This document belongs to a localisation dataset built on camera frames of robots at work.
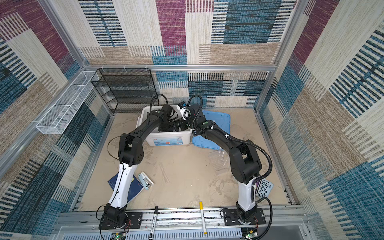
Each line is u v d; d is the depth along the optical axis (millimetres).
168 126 923
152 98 1119
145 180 837
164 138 923
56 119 714
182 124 793
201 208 765
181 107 781
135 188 813
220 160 920
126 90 1083
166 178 871
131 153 644
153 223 717
